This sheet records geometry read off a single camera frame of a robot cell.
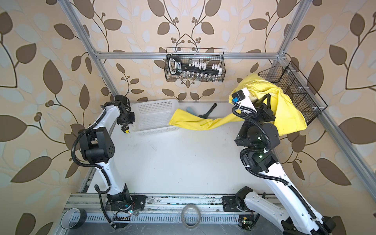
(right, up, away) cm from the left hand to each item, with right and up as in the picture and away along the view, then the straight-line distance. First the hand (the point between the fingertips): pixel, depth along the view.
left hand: (127, 120), depth 95 cm
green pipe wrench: (+53, +3, +17) cm, 55 cm away
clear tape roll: (+38, -47, -24) cm, 65 cm away
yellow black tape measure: (-4, -7, +7) cm, 10 cm away
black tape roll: (-16, -47, -24) cm, 55 cm away
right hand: (+71, +9, -43) cm, 84 cm away
